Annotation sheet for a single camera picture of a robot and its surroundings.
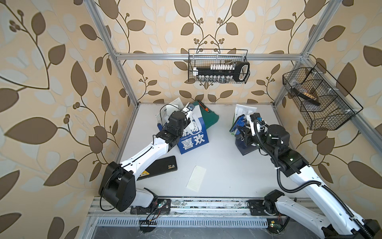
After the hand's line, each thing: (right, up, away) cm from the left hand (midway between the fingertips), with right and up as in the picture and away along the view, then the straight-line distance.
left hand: (176, 108), depth 81 cm
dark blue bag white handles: (+38, -23, +7) cm, 45 cm away
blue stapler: (+31, -7, -15) cm, 35 cm away
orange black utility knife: (+16, +3, +31) cm, 35 cm away
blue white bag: (-6, -1, +4) cm, 8 cm away
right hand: (+32, -9, -10) cm, 35 cm away
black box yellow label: (-12, -35, +8) cm, 38 cm away
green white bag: (+37, -1, +7) cm, 38 cm away
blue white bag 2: (+10, -16, +8) cm, 21 cm away
